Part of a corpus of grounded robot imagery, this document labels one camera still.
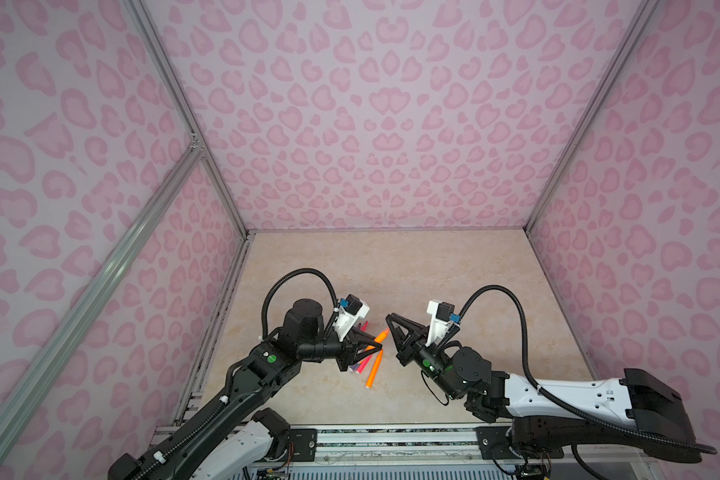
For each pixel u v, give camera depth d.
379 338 0.66
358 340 0.61
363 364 0.86
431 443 0.75
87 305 0.55
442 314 0.59
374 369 0.86
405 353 0.59
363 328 0.93
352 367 0.85
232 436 0.58
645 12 0.69
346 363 0.60
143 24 0.69
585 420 0.44
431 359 0.58
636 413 0.42
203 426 0.43
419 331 0.60
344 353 0.61
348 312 0.61
